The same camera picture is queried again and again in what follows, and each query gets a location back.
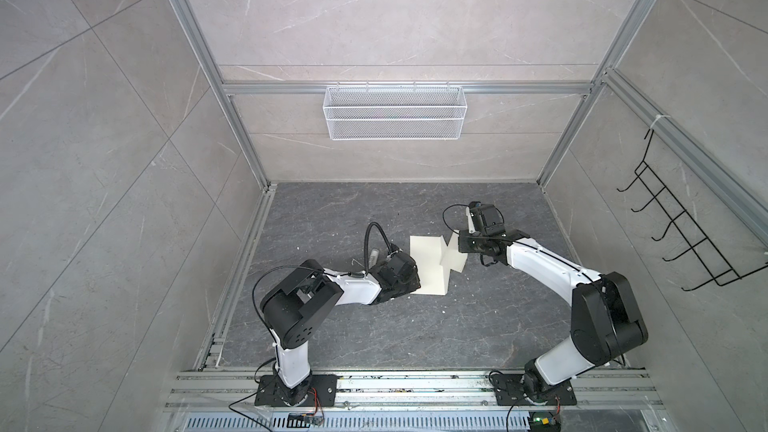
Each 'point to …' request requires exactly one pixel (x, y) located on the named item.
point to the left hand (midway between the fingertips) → (420, 274)
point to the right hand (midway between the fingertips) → (463, 235)
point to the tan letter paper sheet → (452, 258)
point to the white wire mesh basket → (355, 113)
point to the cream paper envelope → (425, 250)
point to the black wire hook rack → (720, 270)
